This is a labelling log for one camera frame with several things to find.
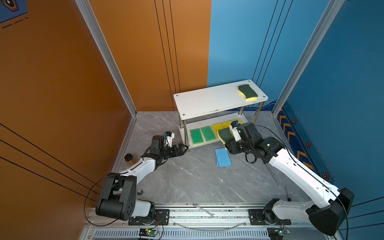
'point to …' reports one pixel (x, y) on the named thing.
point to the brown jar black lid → (129, 159)
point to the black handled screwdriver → (288, 199)
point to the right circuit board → (275, 233)
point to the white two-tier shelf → (205, 115)
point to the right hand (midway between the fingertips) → (228, 143)
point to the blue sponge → (223, 158)
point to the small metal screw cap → (140, 192)
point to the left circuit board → (147, 232)
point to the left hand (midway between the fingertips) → (183, 147)
